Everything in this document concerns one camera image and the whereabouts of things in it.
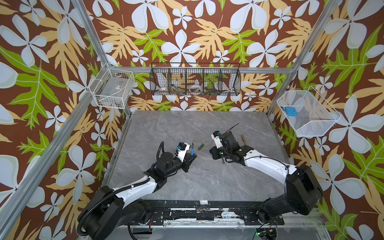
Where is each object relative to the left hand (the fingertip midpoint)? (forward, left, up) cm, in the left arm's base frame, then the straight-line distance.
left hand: (194, 153), depth 79 cm
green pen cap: (+15, -5, -17) cm, 23 cm away
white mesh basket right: (+15, -64, +14) cm, 67 cm away
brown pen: (+20, -36, -16) cm, 45 cm away
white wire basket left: (+34, +48, +17) cm, 61 cm away
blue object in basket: (+23, -57, +10) cm, 62 cm away
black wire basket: (+48, -1, +14) cm, 50 cm away
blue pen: (-1, +1, +3) cm, 4 cm away
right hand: (+5, -9, -5) cm, 11 cm away
